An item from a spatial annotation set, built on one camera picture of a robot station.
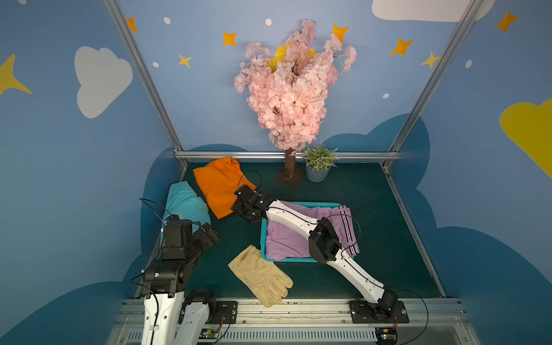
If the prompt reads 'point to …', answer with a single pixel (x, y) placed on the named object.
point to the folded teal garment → (183, 201)
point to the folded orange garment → (219, 180)
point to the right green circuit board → (386, 336)
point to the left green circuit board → (208, 333)
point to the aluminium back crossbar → (282, 154)
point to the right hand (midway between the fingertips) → (236, 207)
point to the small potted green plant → (320, 160)
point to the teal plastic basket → (296, 205)
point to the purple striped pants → (284, 242)
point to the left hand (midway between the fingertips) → (205, 232)
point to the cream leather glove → (266, 281)
